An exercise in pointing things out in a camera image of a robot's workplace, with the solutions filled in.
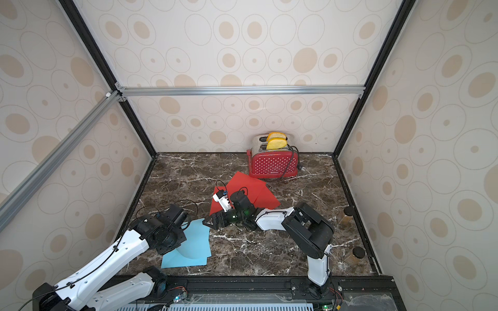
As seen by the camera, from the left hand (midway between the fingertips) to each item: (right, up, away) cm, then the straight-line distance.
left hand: (186, 241), depth 77 cm
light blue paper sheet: (+1, -8, +9) cm, 12 cm away
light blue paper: (+1, -8, +9) cm, 12 cm away
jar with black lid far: (+69, +7, +9) cm, 70 cm away
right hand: (+8, +5, +4) cm, 10 cm away
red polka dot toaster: (+33, +32, +23) cm, 51 cm away
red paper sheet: (+29, +17, +29) cm, 44 cm away
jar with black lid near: (+67, -4, -3) cm, 67 cm away
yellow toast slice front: (+37, +42, +21) cm, 60 cm away
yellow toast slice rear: (+39, +47, +23) cm, 65 cm away
